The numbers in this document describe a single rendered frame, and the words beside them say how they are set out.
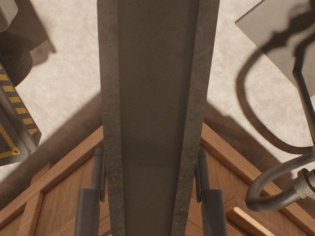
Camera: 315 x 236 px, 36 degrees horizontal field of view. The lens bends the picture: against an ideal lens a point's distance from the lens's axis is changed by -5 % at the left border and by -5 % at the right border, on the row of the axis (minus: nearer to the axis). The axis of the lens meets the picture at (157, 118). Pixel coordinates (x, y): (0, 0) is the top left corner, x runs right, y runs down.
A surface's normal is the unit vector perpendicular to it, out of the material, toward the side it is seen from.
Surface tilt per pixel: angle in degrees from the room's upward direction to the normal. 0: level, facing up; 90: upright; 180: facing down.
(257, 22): 0
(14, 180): 0
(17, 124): 0
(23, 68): 68
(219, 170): 90
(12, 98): 90
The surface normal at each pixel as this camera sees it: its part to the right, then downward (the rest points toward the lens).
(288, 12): -0.04, 0.61
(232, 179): 0.70, -0.54
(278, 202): -0.71, 0.15
